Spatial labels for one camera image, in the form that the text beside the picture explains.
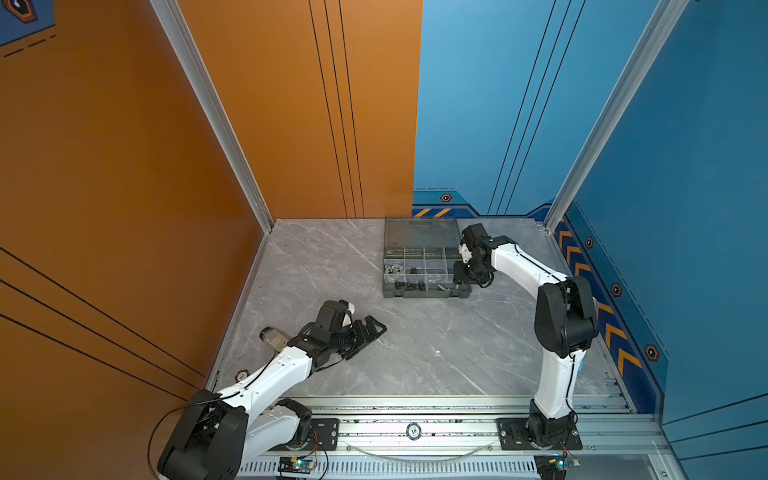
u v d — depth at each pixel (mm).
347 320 698
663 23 709
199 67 786
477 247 728
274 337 849
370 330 756
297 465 707
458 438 750
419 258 1066
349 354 753
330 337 658
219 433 400
